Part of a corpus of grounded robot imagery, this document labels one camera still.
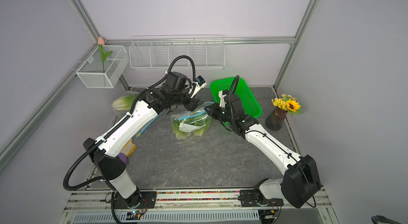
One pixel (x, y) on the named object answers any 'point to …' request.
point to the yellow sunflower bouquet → (288, 103)
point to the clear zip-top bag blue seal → (192, 124)
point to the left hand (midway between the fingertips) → (198, 97)
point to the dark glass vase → (276, 119)
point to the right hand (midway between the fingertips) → (203, 107)
